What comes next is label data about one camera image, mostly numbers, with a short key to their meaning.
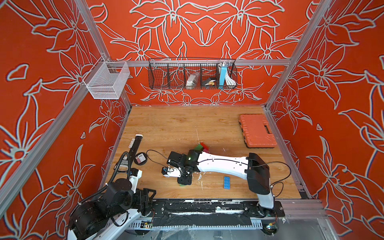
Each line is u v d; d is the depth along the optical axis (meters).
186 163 0.56
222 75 0.86
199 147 0.94
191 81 0.91
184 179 0.67
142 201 0.53
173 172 0.66
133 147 0.95
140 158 0.89
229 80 0.92
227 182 0.80
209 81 0.86
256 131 0.99
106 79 0.93
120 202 0.47
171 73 1.01
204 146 0.95
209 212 0.73
